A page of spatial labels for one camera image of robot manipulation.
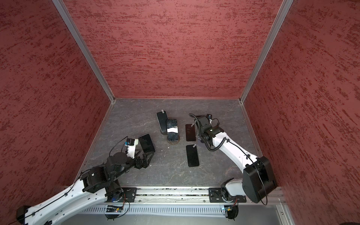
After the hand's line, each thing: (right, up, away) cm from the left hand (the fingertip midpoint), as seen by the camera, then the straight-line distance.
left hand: (147, 154), depth 74 cm
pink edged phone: (+24, +8, +26) cm, 37 cm away
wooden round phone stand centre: (+12, +5, +16) cm, 21 cm away
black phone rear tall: (+5, +18, +21) cm, 28 cm away
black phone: (-3, +5, +7) cm, 8 cm away
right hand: (+31, +9, +12) cm, 34 cm away
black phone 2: (+25, -5, +14) cm, 29 cm away
